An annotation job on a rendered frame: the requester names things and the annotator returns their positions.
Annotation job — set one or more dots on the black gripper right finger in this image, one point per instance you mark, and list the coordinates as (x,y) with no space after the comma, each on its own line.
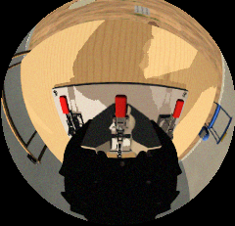
(147,136)

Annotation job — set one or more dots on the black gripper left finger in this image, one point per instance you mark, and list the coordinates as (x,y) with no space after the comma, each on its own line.
(93,136)

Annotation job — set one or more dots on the grey fixture plate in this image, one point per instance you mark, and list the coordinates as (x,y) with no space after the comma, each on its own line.
(91,98)

